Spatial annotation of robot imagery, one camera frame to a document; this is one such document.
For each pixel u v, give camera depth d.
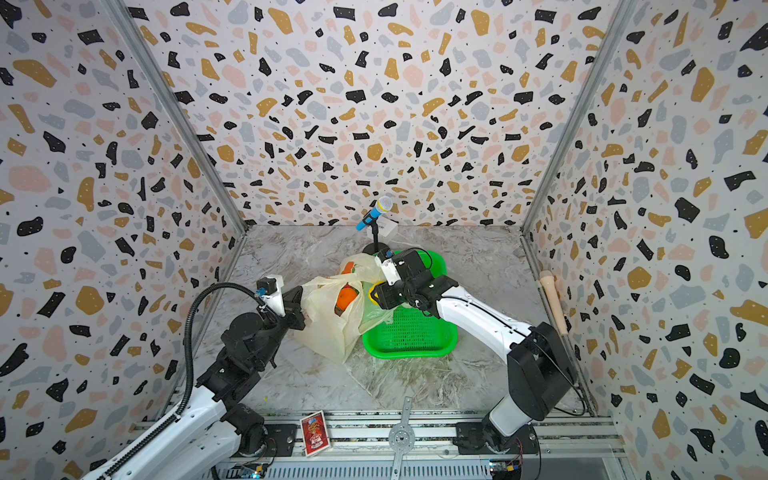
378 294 0.75
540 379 0.44
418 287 0.64
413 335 0.92
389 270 0.75
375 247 1.10
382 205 0.92
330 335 0.76
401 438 0.75
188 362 0.49
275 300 0.63
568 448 0.74
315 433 0.73
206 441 0.58
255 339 0.55
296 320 0.66
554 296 1.03
